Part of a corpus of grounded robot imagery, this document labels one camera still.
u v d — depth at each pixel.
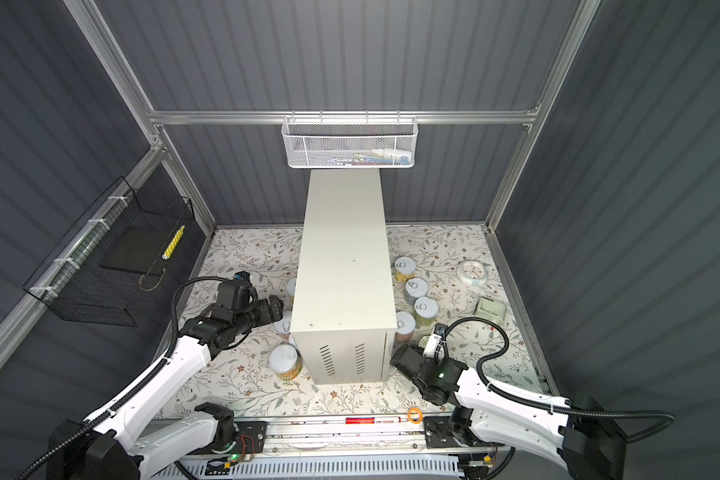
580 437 0.42
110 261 0.74
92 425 0.40
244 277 0.74
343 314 0.58
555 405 0.45
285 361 0.79
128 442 0.42
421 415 0.77
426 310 0.91
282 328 0.87
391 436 0.75
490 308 0.92
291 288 0.96
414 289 0.95
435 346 0.73
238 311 0.63
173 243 0.79
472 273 1.02
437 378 0.58
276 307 0.75
